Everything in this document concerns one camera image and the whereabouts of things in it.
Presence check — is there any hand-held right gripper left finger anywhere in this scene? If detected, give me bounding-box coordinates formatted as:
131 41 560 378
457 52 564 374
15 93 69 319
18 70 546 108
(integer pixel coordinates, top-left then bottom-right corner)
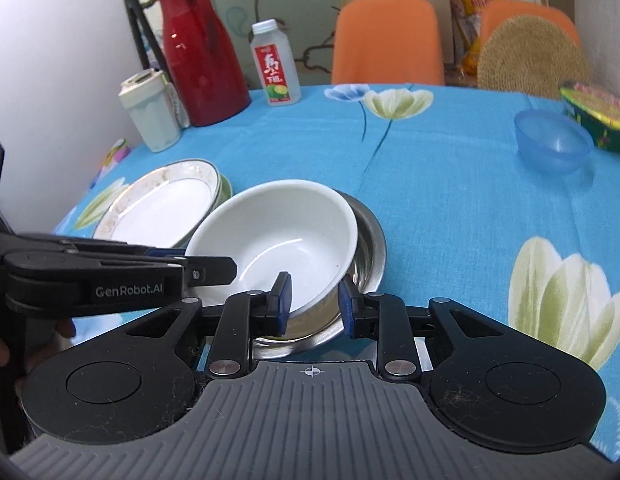
124 271 294 379

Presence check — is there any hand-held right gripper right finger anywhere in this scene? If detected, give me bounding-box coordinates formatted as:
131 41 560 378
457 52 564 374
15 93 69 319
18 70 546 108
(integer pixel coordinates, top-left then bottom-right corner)
338 276 511 381

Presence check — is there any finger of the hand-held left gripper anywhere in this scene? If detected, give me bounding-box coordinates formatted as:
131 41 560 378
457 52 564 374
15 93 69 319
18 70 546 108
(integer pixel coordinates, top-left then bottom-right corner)
180 255 239 289
50 238 189 264

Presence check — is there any gold rimmed white plate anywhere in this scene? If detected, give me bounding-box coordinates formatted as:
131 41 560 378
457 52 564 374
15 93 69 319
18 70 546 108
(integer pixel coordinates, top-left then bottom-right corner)
92 159 221 249

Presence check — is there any stainless steel bowl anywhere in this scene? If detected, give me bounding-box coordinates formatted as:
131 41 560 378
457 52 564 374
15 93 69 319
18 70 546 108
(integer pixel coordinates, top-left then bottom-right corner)
250 190 388 361

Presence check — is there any white bowl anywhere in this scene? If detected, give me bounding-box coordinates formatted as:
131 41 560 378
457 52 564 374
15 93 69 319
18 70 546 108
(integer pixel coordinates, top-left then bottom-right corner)
184 179 359 322

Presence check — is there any light green plate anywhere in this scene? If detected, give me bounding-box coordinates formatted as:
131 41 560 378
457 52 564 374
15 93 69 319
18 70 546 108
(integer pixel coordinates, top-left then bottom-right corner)
217 172 234 208

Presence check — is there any white lidded cup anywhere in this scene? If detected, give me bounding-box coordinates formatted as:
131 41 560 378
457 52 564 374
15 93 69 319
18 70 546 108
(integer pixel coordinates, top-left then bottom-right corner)
118 69 188 153

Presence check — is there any blue floral tablecloth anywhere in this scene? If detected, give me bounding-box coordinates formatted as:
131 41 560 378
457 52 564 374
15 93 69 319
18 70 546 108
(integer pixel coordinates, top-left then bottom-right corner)
52 82 620 463

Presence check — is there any red thermos flask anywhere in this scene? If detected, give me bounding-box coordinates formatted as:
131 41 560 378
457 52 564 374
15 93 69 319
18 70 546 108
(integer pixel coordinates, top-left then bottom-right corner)
156 0 252 128

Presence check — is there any clear drink bottle red label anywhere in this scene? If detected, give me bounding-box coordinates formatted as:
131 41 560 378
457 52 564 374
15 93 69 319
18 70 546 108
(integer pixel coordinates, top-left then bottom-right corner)
250 19 302 107

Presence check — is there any black stand pole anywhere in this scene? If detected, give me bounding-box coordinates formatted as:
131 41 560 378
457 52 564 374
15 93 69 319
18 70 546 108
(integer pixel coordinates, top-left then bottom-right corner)
114 0 171 71

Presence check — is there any blue plastic bowl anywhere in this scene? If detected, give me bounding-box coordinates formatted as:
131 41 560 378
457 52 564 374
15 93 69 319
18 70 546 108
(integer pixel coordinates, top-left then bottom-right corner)
514 108 595 175

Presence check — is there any orange chair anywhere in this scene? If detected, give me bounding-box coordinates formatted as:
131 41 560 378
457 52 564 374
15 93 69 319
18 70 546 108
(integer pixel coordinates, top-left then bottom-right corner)
331 0 445 86
480 0 581 51

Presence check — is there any round woven straw mat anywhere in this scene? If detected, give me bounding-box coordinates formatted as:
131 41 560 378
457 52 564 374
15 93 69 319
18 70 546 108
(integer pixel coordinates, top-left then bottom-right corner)
476 15 593 96

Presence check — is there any green instant noodle bowl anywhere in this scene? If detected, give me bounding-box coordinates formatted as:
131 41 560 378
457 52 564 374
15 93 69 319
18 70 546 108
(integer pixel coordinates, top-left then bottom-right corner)
559 80 620 156

